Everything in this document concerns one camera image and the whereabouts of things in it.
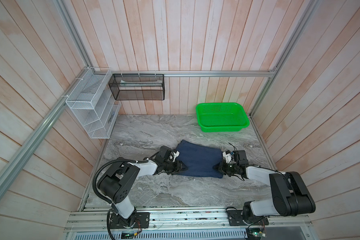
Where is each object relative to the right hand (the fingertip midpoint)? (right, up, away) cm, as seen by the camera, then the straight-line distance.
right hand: (214, 166), depth 91 cm
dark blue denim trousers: (-9, +3, +2) cm, 10 cm away
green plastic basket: (+13, +33, +28) cm, 45 cm away
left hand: (-18, -2, -5) cm, 19 cm away
